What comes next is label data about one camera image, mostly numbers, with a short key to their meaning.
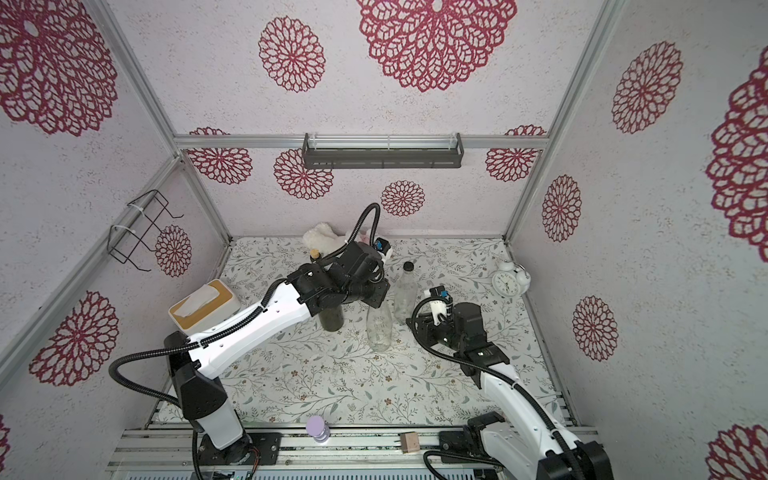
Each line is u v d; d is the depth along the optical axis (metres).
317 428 0.69
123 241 0.73
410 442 0.73
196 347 0.43
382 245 0.64
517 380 0.53
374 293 0.65
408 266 0.79
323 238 1.06
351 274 0.54
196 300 0.95
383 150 0.95
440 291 0.70
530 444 0.45
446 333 0.70
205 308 0.94
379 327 0.95
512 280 0.95
